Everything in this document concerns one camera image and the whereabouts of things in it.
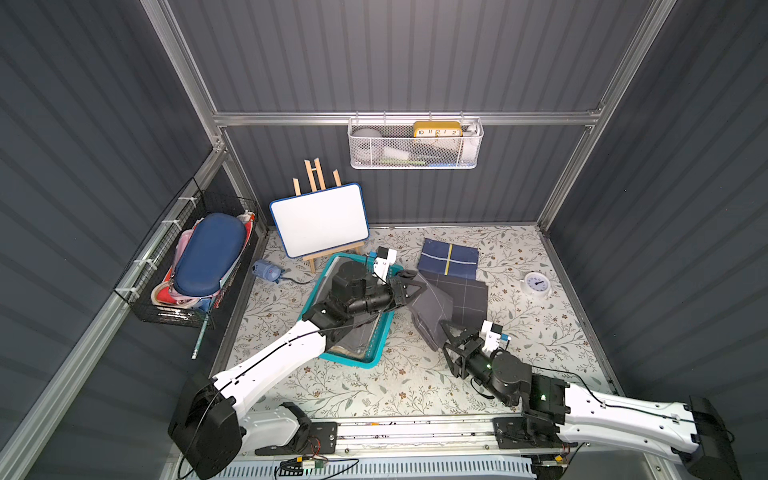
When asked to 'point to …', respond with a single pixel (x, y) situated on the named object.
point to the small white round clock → (536, 283)
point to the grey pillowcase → (359, 339)
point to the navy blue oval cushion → (204, 258)
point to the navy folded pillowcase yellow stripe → (449, 259)
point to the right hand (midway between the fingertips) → (444, 332)
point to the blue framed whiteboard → (321, 219)
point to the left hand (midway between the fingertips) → (430, 293)
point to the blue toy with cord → (270, 271)
